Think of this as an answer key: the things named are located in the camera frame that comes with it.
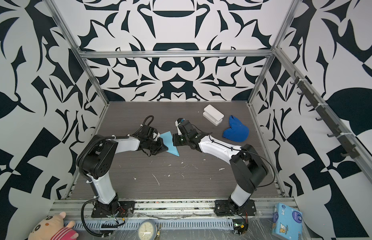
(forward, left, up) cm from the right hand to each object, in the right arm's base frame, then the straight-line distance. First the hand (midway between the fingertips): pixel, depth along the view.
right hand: (172, 138), depth 86 cm
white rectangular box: (+23, -26, -7) cm, 35 cm away
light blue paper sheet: (+2, +4, -6) cm, 7 cm away
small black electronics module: (-40, -32, -14) cm, 53 cm away
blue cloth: (+11, -42, -11) cm, 45 cm away
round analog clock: (-41, +10, -7) cm, 43 cm away
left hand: (+1, +3, -10) cm, 10 cm away
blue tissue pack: (-40, -51, -7) cm, 65 cm away
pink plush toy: (-40, +49, -3) cm, 63 cm away
